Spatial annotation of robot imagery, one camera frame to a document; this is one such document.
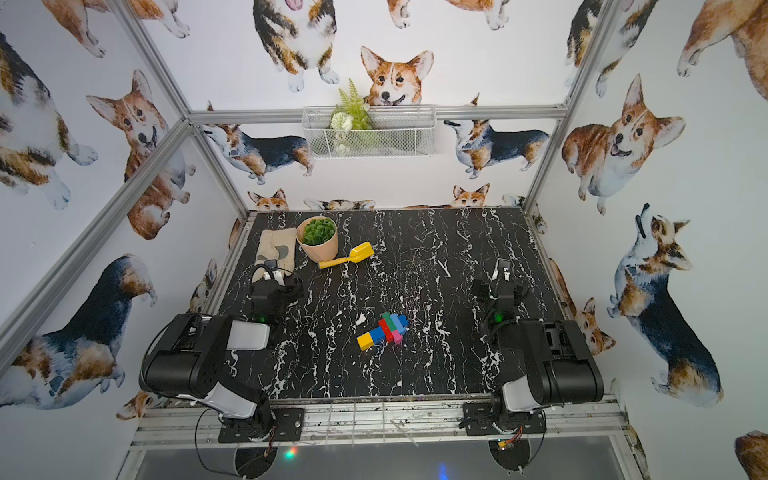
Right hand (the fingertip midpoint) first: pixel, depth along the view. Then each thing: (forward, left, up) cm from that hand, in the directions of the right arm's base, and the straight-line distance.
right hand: (495, 272), depth 92 cm
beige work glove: (+17, +75, -7) cm, 78 cm away
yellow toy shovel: (+14, +44, -7) cm, 47 cm away
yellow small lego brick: (-19, +39, -6) cm, 44 cm away
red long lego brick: (-17, +33, -5) cm, 37 cm away
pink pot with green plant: (+13, +57, +2) cm, 58 cm away
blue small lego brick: (-17, +36, -6) cm, 40 cm away
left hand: (+1, +66, +1) cm, 66 cm away
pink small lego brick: (-18, +30, -6) cm, 35 cm away
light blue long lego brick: (-14, +30, -6) cm, 33 cm away
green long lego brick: (-11, +33, -6) cm, 36 cm away
